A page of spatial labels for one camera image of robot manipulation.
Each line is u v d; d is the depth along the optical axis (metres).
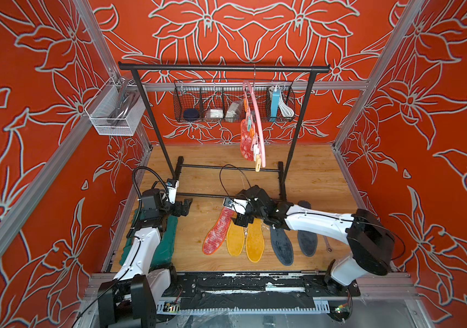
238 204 0.70
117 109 0.83
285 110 0.90
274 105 0.87
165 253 0.77
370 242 0.44
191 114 0.95
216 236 0.85
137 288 0.40
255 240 0.83
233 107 0.92
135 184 1.09
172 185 0.74
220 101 1.01
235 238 0.85
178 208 0.76
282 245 0.82
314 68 0.55
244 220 0.73
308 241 0.83
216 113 0.86
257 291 0.73
